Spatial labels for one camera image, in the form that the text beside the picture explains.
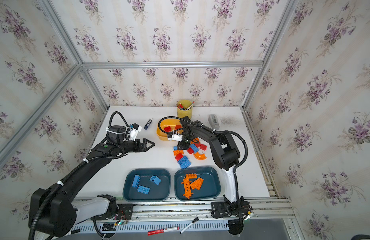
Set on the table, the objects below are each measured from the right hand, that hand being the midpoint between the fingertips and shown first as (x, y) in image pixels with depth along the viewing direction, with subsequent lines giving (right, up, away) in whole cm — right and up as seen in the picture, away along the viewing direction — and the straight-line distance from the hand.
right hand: (179, 145), depth 96 cm
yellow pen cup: (+3, +25, +9) cm, 27 cm away
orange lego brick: (+6, -15, -14) cm, 21 cm away
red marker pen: (-10, -35, -29) cm, 47 cm away
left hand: (-16, +4, -16) cm, 23 cm away
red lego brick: (-9, +10, +8) cm, 16 cm away
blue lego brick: (-19, -22, -16) cm, 33 cm away
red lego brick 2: (-2, +12, +12) cm, 17 cm away
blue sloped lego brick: (-12, -16, -16) cm, 26 cm away
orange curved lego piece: (+13, -7, -3) cm, 15 cm away
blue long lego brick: (+10, -2, -1) cm, 10 cm away
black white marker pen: (+8, -32, -26) cm, 42 cm away
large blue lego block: (+3, -9, -7) cm, 12 cm away
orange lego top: (+10, +6, -13) cm, 18 cm away
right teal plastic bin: (+18, -21, -15) cm, 31 cm away
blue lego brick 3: (-2, -1, -3) cm, 4 cm away
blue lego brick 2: (-24, -17, -15) cm, 33 cm away
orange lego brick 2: (+10, -19, -16) cm, 27 cm away
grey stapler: (+25, +16, +12) cm, 32 cm away
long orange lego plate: (+5, -20, -17) cm, 27 cm away
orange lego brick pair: (-2, -4, -3) cm, 5 cm away
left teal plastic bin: (-9, -23, -17) cm, 30 cm away
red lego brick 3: (0, -6, -5) cm, 8 cm away
